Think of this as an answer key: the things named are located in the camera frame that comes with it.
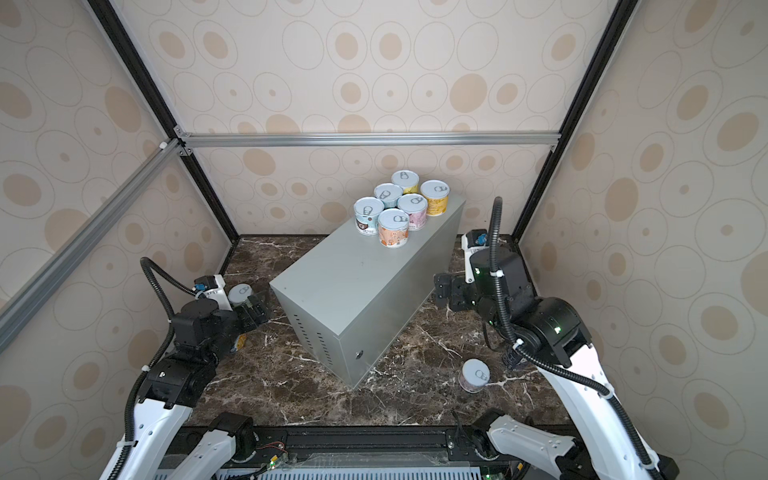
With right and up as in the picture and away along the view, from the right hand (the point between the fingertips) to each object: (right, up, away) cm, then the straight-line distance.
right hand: (456, 276), depth 62 cm
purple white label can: (+9, -27, +18) cm, 34 cm away
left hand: (-45, -5, +9) cm, 46 cm away
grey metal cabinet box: (-21, -4, 0) cm, 22 cm away
